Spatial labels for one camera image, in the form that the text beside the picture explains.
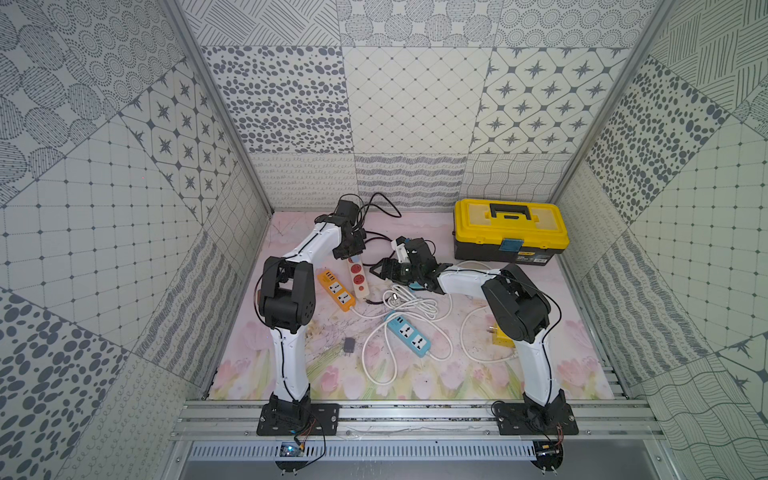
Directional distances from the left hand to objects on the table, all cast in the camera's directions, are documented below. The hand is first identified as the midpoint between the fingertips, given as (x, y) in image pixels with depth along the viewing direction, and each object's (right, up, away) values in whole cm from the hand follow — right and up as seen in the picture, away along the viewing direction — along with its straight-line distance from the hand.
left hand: (356, 247), depth 99 cm
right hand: (+8, -9, -4) cm, 12 cm away
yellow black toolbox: (+49, +5, -6) cm, 50 cm away
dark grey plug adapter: (0, -29, -14) cm, 32 cm away
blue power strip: (+18, -26, -14) cm, 34 cm away
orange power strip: (-4, -16, -6) cm, 17 cm away
